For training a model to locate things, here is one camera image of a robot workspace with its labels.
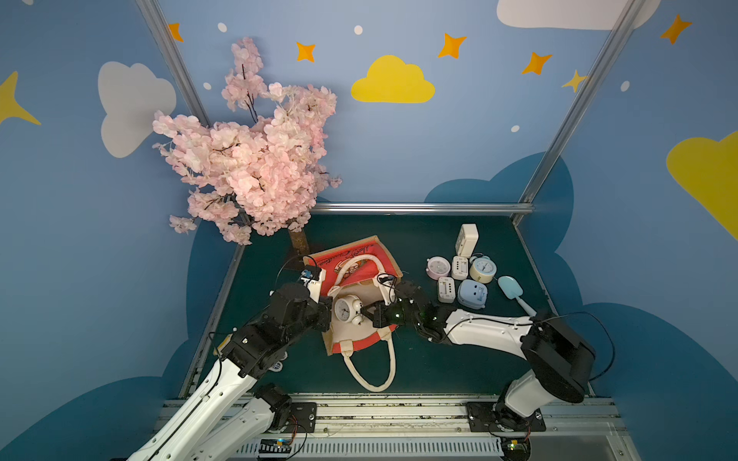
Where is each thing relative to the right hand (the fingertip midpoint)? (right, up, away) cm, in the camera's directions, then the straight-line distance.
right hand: (365, 308), depth 81 cm
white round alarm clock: (-5, -1, +1) cm, 5 cm away
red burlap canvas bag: (+1, -13, +1) cm, 13 cm away
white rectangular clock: (+28, +3, +17) cm, 33 cm away
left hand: (-8, +5, -9) cm, 13 cm away
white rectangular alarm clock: (+34, +10, +22) cm, 42 cm away
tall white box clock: (+36, +20, +20) cm, 46 cm away
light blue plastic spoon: (+52, +2, +18) cm, 55 cm away
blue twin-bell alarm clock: (+42, +10, +20) cm, 47 cm away
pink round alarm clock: (+26, +10, +22) cm, 36 cm away
